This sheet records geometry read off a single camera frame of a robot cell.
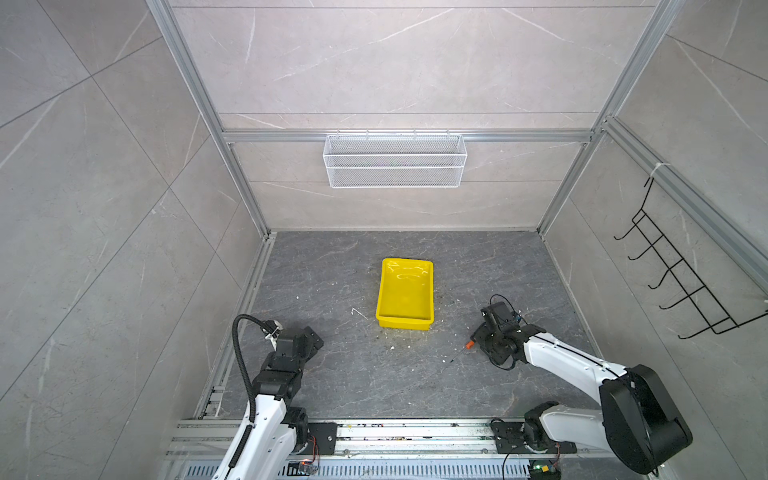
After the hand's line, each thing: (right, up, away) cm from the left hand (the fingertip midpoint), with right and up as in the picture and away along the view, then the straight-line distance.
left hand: (300, 334), depth 84 cm
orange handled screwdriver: (+49, -5, +4) cm, 50 cm away
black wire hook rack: (+92, +11, -24) cm, 96 cm away
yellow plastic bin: (+31, +9, +18) cm, 37 cm away
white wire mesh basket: (+27, +55, +17) cm, 64 cm away
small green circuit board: (+63, -29, -14) cm, 70 cm away
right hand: (+52, -3, +6) cm, 53 cm away
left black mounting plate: (+9, -23, -11) cm, 27 cm away
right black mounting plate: (+56, -23, -11) cm, 62 cm away
